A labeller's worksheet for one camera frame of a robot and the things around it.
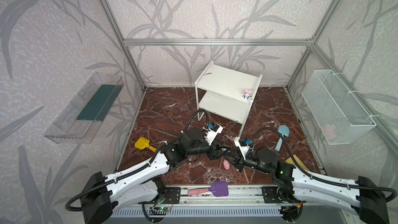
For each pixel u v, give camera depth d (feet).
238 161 2.03
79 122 2.08
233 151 2.22
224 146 2.24
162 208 2.32
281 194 2.16
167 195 2.38
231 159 2.14
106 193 1.31
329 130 2.38
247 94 2.23
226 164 2.64
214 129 2.02
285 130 3.16
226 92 2.39
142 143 2.94
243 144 1.99
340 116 2.07
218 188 2.47
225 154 2.20
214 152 1.99
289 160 2.76
